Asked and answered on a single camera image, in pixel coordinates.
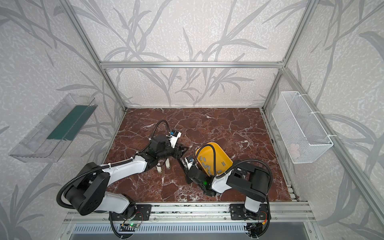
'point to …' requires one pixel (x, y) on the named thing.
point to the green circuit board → (131, 225)
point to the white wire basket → (302, 132)
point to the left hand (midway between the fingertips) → (186, 142)
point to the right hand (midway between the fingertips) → (186, 163)
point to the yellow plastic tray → (206, 157)
